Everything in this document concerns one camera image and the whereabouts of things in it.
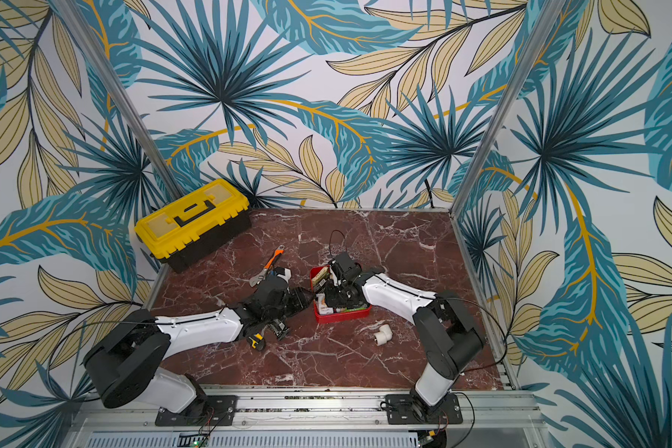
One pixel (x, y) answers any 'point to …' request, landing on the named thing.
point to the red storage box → (338, 316)
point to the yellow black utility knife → (256, 340)
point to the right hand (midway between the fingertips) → (329, 298)
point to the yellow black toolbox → (188, 229)
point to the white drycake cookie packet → (324, 308)
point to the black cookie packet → (279, 328)
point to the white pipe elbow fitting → (384, 336)
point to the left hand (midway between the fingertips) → (313, 300)
